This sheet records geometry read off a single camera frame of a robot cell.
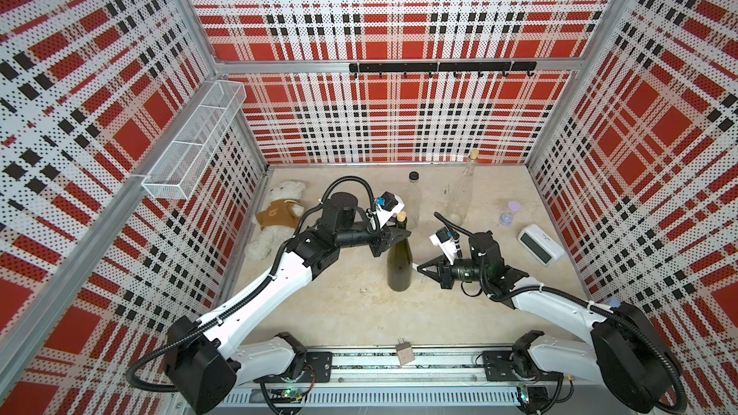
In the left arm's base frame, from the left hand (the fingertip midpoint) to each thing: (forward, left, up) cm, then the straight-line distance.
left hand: (406, 227), depth 70 cm
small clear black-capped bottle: (+23, -4, -19) cm, 30 cm away
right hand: (-5, -5, -15) cm, 16 cm away
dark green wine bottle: (-4, +1, -13) cm, 14 cm away
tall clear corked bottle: (+20, -18, -10) cm, 29 cm away
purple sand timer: (+19, -38, -25) cm, 49 cm away
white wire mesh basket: (+27, +69, -3) cm, 74 cm away
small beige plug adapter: (-23, 0, -25) cm, 34 cm away
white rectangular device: (+6, -44, -21) cm, 49 cm away
